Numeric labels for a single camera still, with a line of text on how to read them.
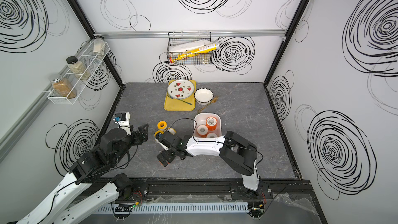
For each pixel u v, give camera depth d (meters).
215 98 1.09
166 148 0.73
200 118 0.98
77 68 0.71
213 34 0.92
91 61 0.94
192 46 0.87
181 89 1.16
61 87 0.63
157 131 0.92
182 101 1.09
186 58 0.87
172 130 0.94
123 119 0.57
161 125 0.96
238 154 0.46
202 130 0.95
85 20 0.85
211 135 0.92
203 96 1.12
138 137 0.62
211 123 0.93
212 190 0.75
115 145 0.48
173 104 1.08
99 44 0.87
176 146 0.64
